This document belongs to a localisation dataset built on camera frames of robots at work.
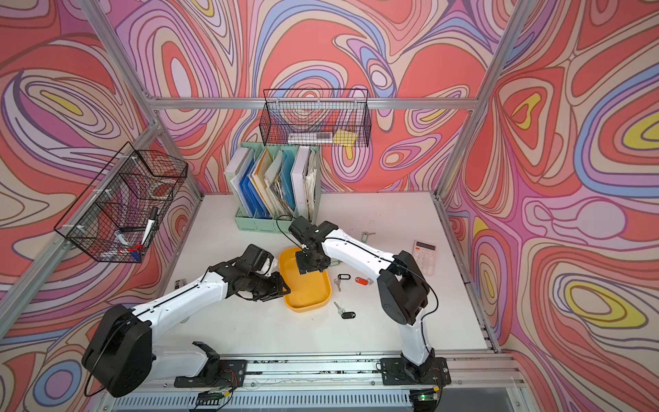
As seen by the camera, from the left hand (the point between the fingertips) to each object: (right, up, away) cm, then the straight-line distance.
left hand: (290, 292), depth 82 cm
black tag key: (+17, +2, +11) cm, 21 cm away
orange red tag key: (+25, +1, +10) cm, 27 cm away
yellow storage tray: (+5, -2, +8) cm, 10 cm away
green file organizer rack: (-2, +22, -10) cm, 24 cm away
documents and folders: (-8, +35, +11) cm, 38 cm away
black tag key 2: (+18, -8, +2) cm, 20 cm away
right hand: (+6, +5, +3) cm, 9 cm away
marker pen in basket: (-36, +23, -13) cm, 45 cm away
